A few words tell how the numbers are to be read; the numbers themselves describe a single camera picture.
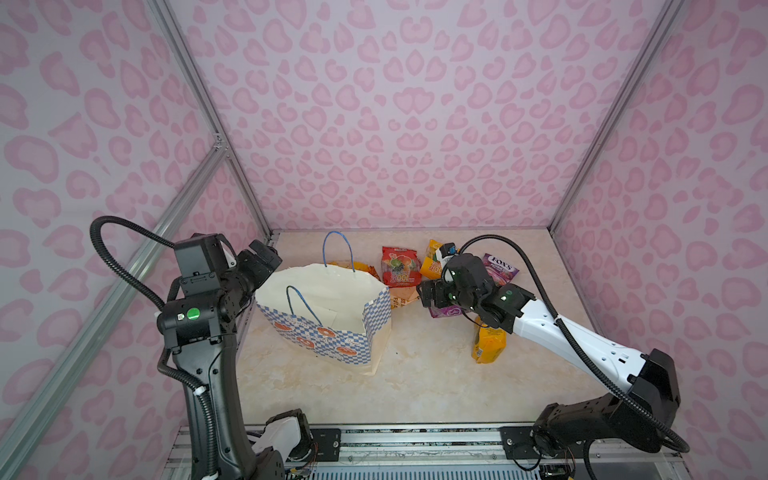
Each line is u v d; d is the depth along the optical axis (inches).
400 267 40.4
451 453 28.5
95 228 15.0
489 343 30.8
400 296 34.8
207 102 32.7
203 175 32.1
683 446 14.6
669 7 27.1
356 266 40.7
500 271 40.8
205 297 16.9
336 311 37.8
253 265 21.7
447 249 26.7
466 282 23.0
